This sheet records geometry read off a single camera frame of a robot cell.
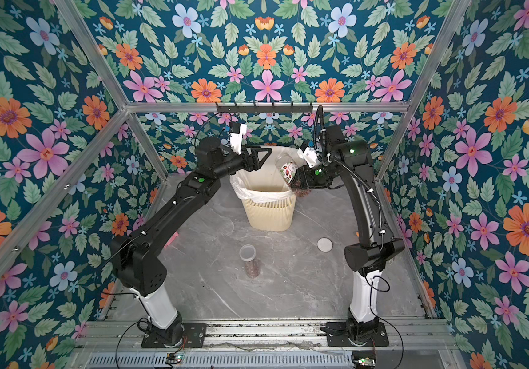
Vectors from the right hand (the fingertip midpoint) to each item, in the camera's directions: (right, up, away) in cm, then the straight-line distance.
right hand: (305, 179), depth 73 cm
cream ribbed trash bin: (-10, -14, +20) cm, 26 cm away
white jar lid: (+10, -26, +20) cm, 34 cm away
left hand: (-12, +10, -2) cm, 16 cm away
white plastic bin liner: (-15, 0, +28) cm, 32 cm away
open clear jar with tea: (-18, -30, +7) cm, 36 cm away
